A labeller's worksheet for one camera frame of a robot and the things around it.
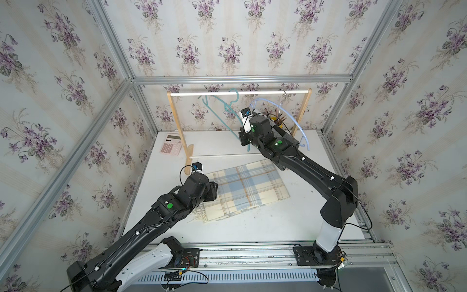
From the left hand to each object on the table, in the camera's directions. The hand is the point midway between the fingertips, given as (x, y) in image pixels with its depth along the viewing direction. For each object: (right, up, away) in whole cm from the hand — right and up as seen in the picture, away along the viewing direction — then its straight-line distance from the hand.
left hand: (217, 188), depth 73 cm
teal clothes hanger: (+2, +29, +13) cm, 32 cm away
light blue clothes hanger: (+43, +40, +42) cm, 72 cm away
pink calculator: (-32, +19, +38) cm, 53 cm away
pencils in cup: (+35, +34, +41) cm, 64 cm away
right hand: (+12, +26, +7) cm, 29 cm away
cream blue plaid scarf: (+11, -4, +20) cm, 23 cm away
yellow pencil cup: (+33, +36, +42) cm, 64 cm away
